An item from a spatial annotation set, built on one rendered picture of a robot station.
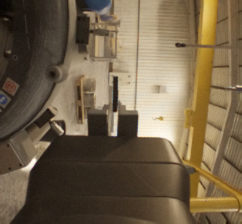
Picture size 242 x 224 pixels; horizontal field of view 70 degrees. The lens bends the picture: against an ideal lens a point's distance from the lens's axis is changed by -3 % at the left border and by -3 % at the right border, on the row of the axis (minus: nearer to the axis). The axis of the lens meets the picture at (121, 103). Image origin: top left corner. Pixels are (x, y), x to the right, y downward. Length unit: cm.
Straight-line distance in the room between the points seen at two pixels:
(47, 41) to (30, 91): 13
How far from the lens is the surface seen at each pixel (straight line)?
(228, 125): 1282
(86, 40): 54
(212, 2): 1286
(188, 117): 1216
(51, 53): 45
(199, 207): 422
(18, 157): 61
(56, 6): 45
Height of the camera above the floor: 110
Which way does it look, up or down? level
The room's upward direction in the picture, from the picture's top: 91 degrees clockwise
